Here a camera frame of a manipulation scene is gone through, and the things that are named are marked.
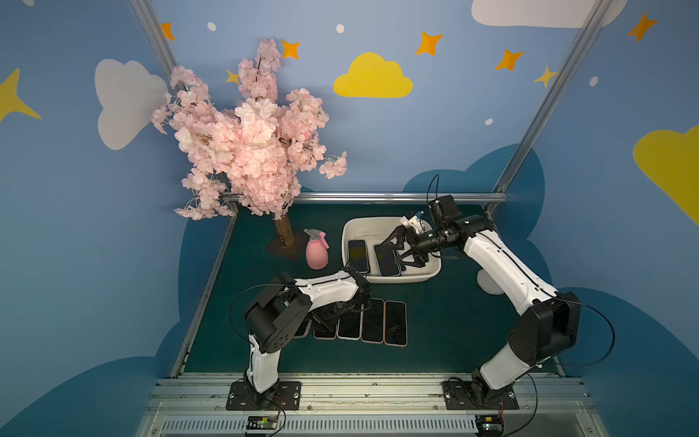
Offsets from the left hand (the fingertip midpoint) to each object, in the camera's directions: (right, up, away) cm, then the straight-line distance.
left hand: (310, 318), depth 84 cm
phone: (+6, -1, -8) cm, 10 cm away
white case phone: (+12, -3, +3) cm, 13 cm away
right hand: (+25, +21, -7) cm, 33 cm away
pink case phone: (+20, -3, +4) cm, 20 cm away
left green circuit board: (-11, -24, -12) cm, 29 cm away
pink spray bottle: (0, +19, +12) cm, 23 cm away
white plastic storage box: (+17, +26, +28) cm, 42 cm away
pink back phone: (-2, -2, -3) cm, 4 cm away
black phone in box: (+15, +18, +24) cm, 33 cm away
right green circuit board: (+51, -26, -11) cm, 58 cm away
